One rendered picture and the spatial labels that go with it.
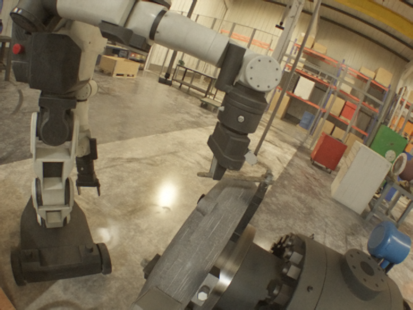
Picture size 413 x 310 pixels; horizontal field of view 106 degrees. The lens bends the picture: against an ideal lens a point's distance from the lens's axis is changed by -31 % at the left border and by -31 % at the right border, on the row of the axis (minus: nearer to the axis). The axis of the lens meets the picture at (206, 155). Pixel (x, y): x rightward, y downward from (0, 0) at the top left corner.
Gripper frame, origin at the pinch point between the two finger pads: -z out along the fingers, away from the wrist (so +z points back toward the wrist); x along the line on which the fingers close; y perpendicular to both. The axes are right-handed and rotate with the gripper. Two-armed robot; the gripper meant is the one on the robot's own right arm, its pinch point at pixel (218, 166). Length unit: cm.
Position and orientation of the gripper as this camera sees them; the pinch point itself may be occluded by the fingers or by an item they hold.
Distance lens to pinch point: 51.4
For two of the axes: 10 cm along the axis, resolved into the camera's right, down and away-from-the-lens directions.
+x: -3.1, -5.3, 7.9
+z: 3.1, -8.4, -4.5
